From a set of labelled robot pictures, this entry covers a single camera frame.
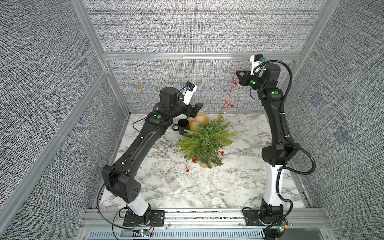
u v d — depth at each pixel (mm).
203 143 689
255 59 676
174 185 835
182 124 955
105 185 457
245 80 702
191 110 628
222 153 752
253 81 688
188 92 595
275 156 574
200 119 1097
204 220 744
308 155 493
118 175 423
